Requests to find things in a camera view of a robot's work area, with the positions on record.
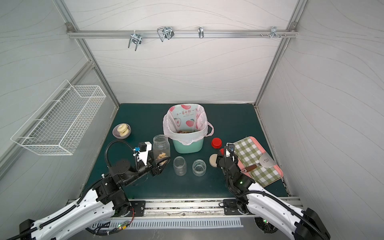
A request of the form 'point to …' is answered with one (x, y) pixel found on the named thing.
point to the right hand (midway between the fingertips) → (225, 151)
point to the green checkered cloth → (249, 155)
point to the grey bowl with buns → (121, 131)
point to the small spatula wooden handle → (250, 167)
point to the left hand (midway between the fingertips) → (165, 155)
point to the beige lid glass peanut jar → (199, 167)
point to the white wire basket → (57, 127)
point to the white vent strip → (117, 225)
